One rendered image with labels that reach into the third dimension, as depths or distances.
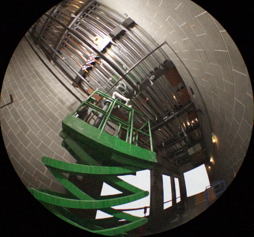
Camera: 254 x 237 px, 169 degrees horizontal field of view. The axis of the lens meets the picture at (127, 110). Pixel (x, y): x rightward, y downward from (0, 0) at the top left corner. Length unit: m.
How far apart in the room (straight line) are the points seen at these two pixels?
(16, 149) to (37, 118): 0.97
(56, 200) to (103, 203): 0.50
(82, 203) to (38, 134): 1.76
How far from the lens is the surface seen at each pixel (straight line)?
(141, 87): 2.77
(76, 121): 1.22
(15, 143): 2.42
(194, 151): 5.63
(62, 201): 1.11
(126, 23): 2.91
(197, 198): 8.36
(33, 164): 2.25
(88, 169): 1.10
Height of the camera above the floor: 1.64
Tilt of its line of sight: 56 degrees up
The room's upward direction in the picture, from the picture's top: 11 degrees clockwise
